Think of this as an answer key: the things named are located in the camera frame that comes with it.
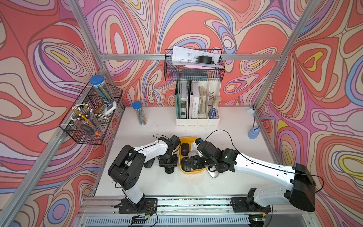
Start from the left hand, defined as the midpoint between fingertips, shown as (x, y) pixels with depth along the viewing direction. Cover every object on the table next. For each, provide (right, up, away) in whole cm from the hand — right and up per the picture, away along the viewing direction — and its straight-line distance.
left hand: (173, 166), depth 88 cm
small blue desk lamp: (+55, +21, +8) cm, 60 cm away
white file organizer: (+16, +41, +6) cm, 44 cm away
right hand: (+12, +4, -11) cm, 17 cm away
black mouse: (+7, +10, +4) cm, 13 cm away
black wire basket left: (-37, +33, -12) cm, 51 cm away
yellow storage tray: (+10, +16, +3) cm, 19 cm away
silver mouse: (+19, +7, -26) cm, 33 cm away
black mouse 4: (-2, -1, -3) cm, 4 cm away
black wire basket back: (+4, +64, +14) cm, 66 cm away
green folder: (+3, +43, 0) cm, 43 cm away
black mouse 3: (-15, +2, -1) cm, 15 cm away
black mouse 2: (+8, +2, -3) cm, 9 cm away
